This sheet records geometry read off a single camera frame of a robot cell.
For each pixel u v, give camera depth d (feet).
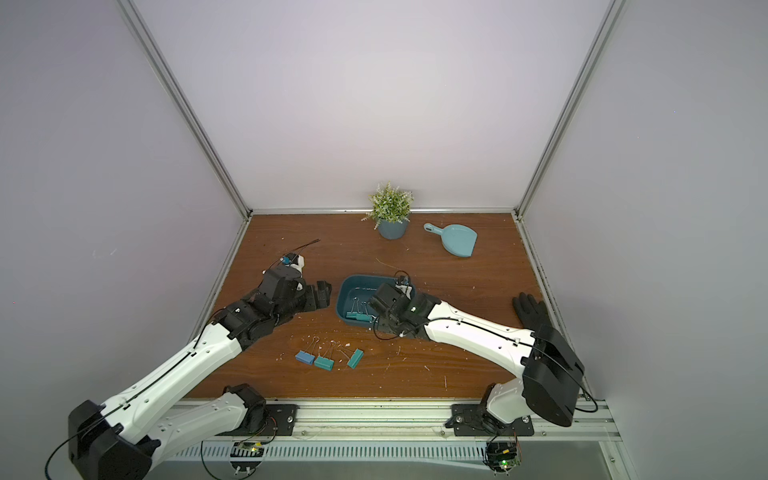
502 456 2.25
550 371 1.31
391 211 3.29
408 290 2.38
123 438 1.30
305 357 2.73
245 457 2.34
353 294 3.11
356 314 2.95
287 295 1.93
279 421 2.39
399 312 1.93
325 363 2.67
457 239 3.63
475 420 2.39
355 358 2.68
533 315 2.96
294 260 2.27
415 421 2.44
